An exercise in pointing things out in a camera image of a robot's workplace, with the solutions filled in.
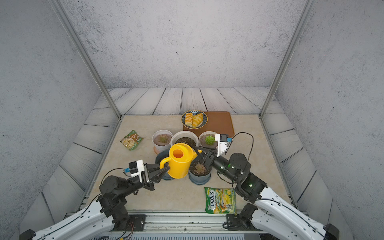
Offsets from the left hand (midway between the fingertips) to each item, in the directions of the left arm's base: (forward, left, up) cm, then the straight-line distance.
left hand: (167, 169), depth 57 cm
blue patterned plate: (+63, -12, -30) cm, 71 cm away
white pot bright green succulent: (+28, -18, -20) cm, 39 cm away
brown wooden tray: (+51, -29, -30) cm, 66 cm away
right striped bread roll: (+51, -13, -26) cm, 59 cm away
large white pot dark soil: (+32, -4, -23) cm, 40 cm away
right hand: (+7, -11, +1) cm, 13 cm away
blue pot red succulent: (+20, +9, -23) cm, 32 cm away
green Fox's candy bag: (-4, -23, -30) cm, 38 cm away
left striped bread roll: (+52, -6, -26) cm, 58 cm away
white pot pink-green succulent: (+30, +10, -21) cm, 38 cm away
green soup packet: (+37, +33, -31) cm, 58 cm away
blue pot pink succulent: (+9, -13, -26) cm, 30 cm away
